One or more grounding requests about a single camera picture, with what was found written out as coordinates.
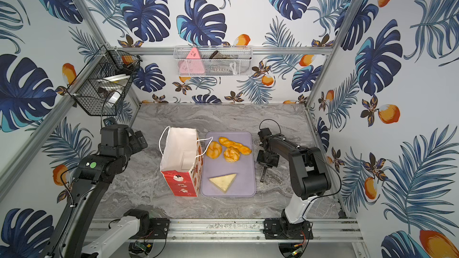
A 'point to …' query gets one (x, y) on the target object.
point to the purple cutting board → (244, 183)
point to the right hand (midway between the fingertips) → (266, 164)
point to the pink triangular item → (192, 64)
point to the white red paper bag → (181, 160)
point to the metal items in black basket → (111, 87)
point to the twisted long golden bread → (242, 149)
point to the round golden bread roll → (214, 150)
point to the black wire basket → (105, 63)
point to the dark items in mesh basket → (232, 68)
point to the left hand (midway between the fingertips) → (127, 137)
